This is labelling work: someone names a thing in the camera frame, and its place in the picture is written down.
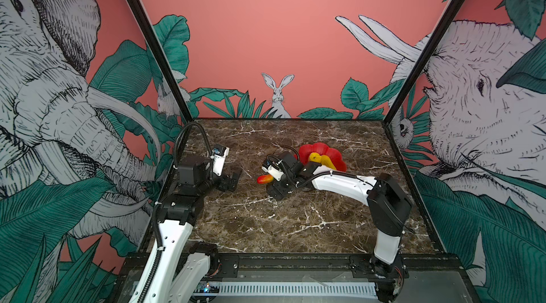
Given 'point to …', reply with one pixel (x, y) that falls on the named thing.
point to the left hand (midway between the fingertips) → (227, 163)
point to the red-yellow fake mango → (264, 179)
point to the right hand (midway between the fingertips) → (271, 182)
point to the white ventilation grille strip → (350, 289)
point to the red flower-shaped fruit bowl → (333, 155)
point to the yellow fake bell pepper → (315, 157)
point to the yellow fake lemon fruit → (326, 161)
